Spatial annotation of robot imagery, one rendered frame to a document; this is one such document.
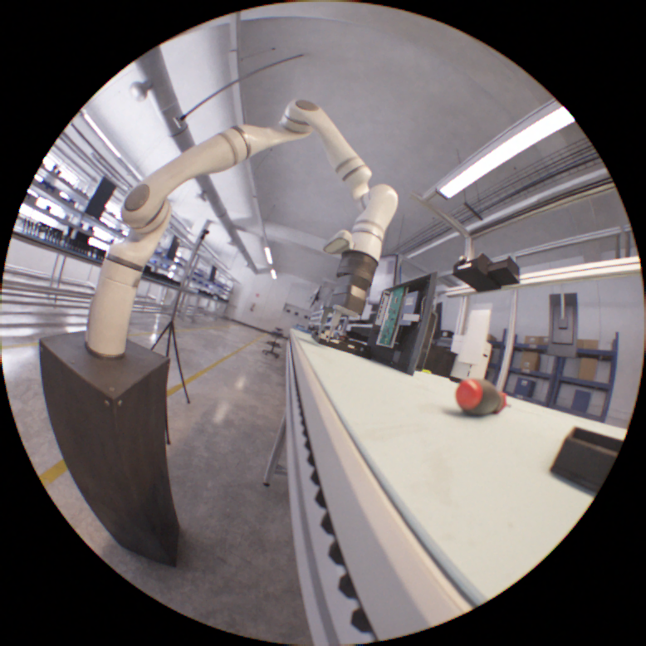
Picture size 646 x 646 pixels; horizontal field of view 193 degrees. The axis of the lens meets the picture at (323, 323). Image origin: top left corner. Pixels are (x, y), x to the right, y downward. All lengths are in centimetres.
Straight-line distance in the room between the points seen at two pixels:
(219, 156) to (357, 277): 36
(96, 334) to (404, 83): 296
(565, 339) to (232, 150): 231
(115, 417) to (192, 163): 42
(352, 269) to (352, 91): 276
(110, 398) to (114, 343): 13
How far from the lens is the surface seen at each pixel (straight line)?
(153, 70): 355
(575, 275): 95
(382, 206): 44
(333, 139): 51
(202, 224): 699
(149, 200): 39
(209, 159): 42
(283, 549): 114
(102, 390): 34
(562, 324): 213
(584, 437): 17
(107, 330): 41
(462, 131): 303
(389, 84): 285
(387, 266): 189
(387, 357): 56
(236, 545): 110
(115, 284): 39
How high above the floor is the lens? 102
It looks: 3 degrees up
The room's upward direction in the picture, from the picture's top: 18 degrees clockwise
